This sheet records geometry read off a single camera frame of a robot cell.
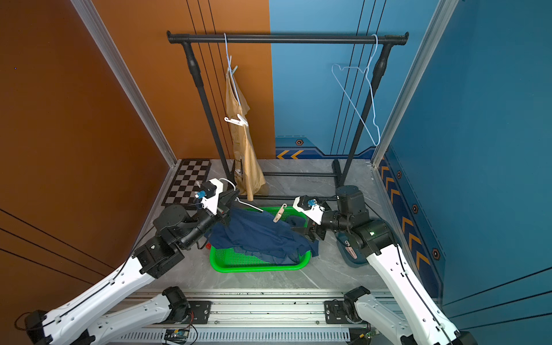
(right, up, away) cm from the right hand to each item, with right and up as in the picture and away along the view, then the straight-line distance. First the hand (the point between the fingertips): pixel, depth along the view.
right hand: (299, 213), depth 67 cm
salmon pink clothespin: (+22, -17, +18) cm, 33 cm away
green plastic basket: (-27, -21, +18) cm, 39 cm away
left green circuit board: (-41, -42, +5) cm, 59 cm away
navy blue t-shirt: (-16, -9, +12) cm, 22 cm away
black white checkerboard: (-54, +10, +41) cm, 68 cm away
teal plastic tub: (+26, -21, +18) cm, 39 cm away
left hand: (-19, +8, -5) cm, 21 cm away
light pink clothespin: (-6, 0, 0) cm, 6 cm away
